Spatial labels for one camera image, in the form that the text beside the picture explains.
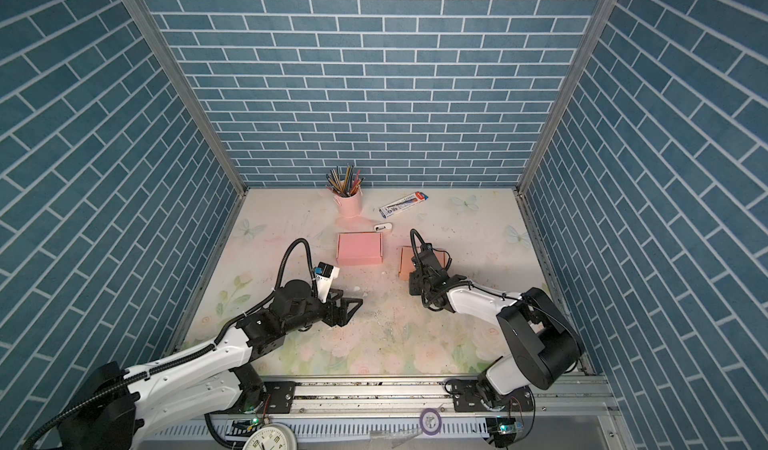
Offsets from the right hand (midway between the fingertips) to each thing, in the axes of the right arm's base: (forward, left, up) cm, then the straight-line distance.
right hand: (414, 275), depth 93 cm
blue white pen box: (+32, +6, -2) cm, 33 cm away
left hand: (-13, +16, +8) cm, 22 cm away
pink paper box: (+9, +19, 0) cm, 21 cm away
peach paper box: (+3, +2, +1) cm, 4 cm away
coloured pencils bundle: (+30, +27, +8) cm, 42 cm away
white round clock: (-43, +29, +1) cm, 52 cm away
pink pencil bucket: (+25, +25, +2) cm, 36 cm away
